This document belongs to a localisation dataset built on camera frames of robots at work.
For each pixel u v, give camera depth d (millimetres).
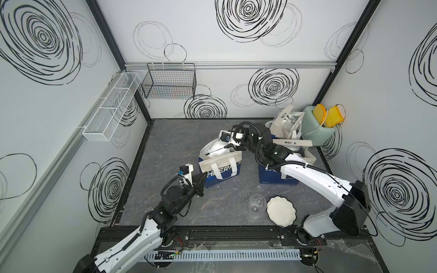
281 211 801
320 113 957
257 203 826
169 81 1445
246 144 645
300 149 841
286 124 942
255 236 754
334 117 955
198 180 703
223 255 962
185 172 664
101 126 712
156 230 555
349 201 412
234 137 597
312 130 972
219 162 726
